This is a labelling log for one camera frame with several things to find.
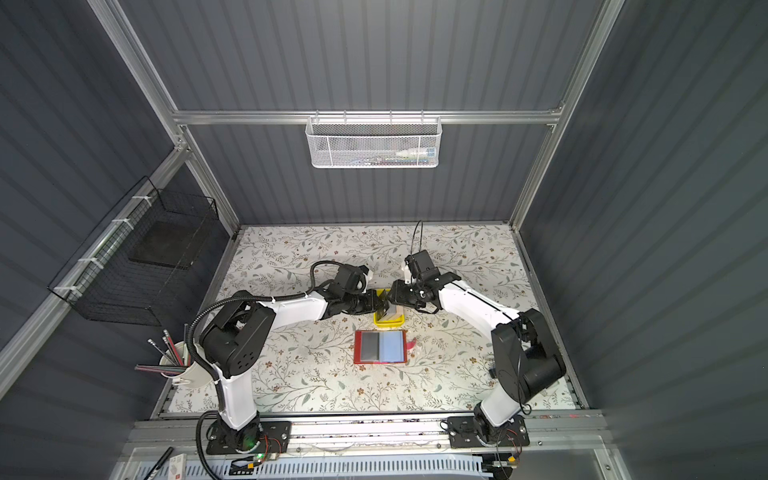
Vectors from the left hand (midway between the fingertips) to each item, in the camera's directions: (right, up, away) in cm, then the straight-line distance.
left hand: (385, 304), depth 94 cm
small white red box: (-49, -34, -24) cm, 64 cm away
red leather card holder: (-1, -12, -5) cm, 13 cm away
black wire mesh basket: (-62, +14, -21) cm, 67 cm away
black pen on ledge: (-55, -36, -25) cm, 70 cm away
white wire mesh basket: (-5, +63, +30) cm, 70 cm away
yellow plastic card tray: (+3, -3, -2) cm, 5 cm away
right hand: (+3, +2, -5) cm, 6 cm away
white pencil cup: (-48, -15, -19) cm, 54 cm away
